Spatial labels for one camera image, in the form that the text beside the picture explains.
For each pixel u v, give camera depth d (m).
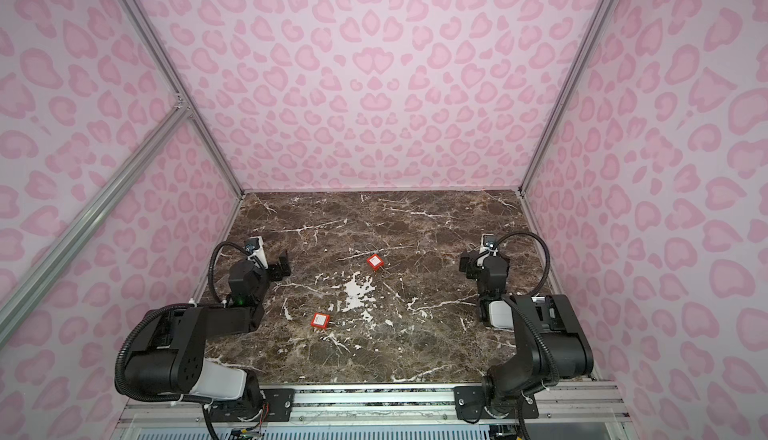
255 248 0.78
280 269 0.82
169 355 0.45
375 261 0.98
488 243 0.80
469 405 0.73
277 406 0.73
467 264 0.83
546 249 0.69
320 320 0.86
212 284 0.65
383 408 0.74
